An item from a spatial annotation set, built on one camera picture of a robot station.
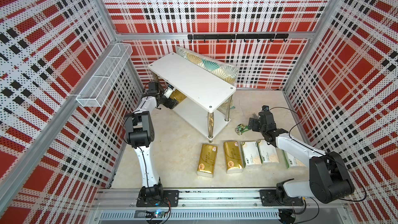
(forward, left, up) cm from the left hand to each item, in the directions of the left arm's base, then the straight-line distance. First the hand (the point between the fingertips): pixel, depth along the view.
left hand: (173, 98), depth 104 cm
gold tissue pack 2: (-41, -37, -3) cm, 56 cm away
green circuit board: (-64, -1, -7) cm, 65 cm away
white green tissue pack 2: (-38, -56, -3) cm, 68 cm away
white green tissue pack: (-37, -47, -4) cm, 60 cm away
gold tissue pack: (-42, -23, -1) cm, 48 cm away
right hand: (-19, -55, +1) cm, 58 cm away
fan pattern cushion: (-5, -34, +26) cm, 43 cm away
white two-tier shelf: (-27, -24, +25) cm, 44 cm away
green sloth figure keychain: (-19, -45, -8) cm, 50 cm away
